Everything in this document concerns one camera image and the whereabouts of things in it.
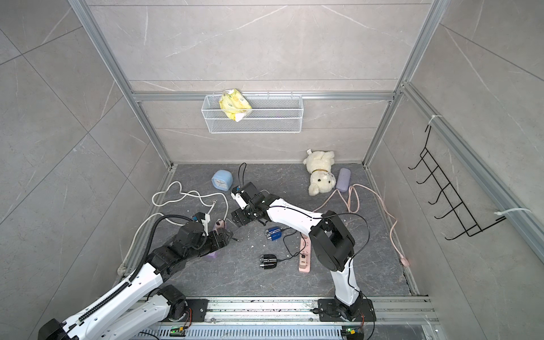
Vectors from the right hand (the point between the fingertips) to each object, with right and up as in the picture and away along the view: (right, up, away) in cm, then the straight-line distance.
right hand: (241, 215), depth 88 cm
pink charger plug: (-9, -4, 0) cm, 10 cm away
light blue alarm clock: (-12, +15, +14) cm, 24 cm away
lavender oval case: (+51, +15, +22) cm, 57 cm away
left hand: (-3, -6, -9) cm, 11 cm away
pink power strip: (+27, -14, -3) cm, 30 cm away
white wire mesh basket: (+11, +47, +12) cm, 50 cm away
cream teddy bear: (+38, +23, +22) cm, 49 cm away
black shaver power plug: (+12, -17, -6) cm, 22 cm away
